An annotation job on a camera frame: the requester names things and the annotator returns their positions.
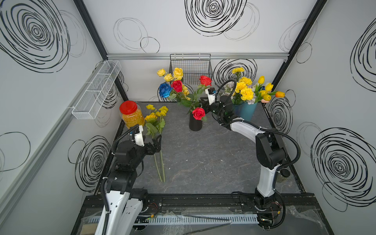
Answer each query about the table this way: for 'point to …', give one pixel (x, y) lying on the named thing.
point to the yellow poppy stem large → (162, 111)
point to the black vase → (194, 124)
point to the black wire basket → (194, 66)
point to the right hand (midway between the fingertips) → (199, 99)
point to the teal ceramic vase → (245, 110)
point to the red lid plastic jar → (131, 113)
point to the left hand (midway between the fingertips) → (153, 136)
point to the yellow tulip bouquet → (263, 91)
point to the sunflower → (151, 125)
